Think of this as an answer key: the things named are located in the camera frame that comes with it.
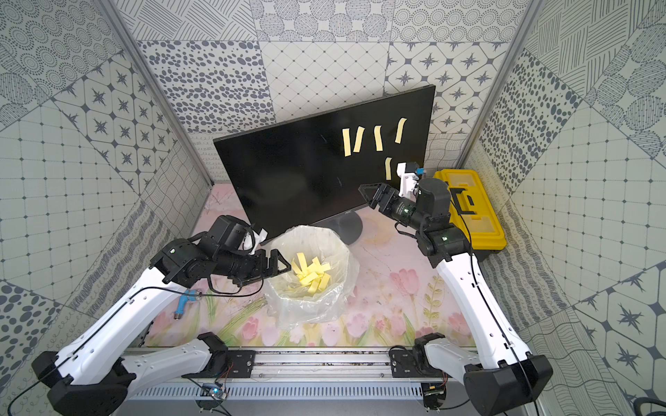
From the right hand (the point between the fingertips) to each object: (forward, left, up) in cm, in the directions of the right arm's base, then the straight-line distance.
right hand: (367, 194), depth 68 cm
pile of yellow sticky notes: (-15, +15, -17) cm, 27 cm away
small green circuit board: (-40, +42, -37) cm, 69 cm away
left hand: (-15, +23, -11) cm, 30 cm away
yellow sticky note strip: (+15, -7, -4) cm, 17 cm away
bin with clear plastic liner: (-26, +18, -9) cm, 33 cm away
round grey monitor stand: (+16, +5, -35) cm, 39 cm away
